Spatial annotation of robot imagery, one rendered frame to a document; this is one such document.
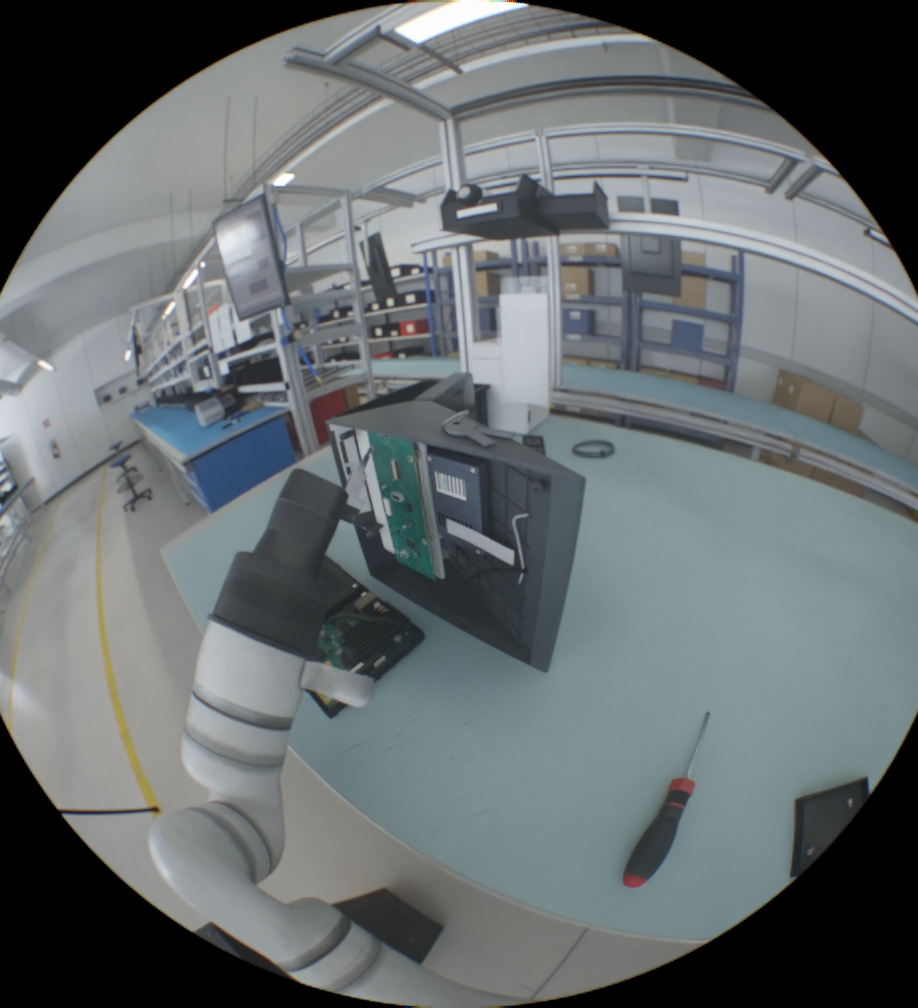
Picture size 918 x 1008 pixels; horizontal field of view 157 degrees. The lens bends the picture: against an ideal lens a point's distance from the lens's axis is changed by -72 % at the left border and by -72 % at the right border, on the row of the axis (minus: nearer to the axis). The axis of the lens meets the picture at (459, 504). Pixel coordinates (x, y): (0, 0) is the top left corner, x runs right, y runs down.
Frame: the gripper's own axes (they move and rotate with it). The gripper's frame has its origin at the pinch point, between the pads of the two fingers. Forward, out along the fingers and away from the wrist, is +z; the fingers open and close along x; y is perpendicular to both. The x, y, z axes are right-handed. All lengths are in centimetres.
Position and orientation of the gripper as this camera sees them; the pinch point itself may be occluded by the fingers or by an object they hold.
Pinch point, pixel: (368, 451)
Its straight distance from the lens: 30.2
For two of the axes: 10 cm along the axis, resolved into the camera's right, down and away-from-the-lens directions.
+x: -5.1, 4.0, 7.7
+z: 1.7, -8.3, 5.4
